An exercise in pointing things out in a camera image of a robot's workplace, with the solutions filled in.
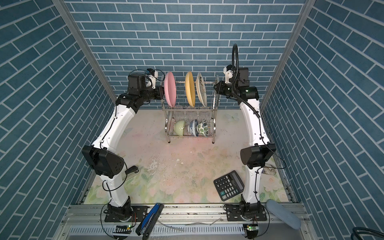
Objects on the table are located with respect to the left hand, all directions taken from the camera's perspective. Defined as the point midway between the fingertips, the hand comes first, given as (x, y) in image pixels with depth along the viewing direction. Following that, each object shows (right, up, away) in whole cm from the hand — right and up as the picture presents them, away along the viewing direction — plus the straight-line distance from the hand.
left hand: (166, 88), depth 80 cm
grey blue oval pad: (+59, -64, -7) cm, 87 cm away
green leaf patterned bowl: (+20, -22, +13) cm, 32 cm away
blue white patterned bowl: (+15, -22, +12) cm, 29 cm away
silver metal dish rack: (+6, -10, +25) cm, 28 cm away
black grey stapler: (-19, -45, +4) cm, 49 cm away
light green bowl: (+5, -21, +13) cm, 26 cm away
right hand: (+26, +2, -1) cm, 26 cm away
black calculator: (+35, -53, +1) cm, 64 cm away
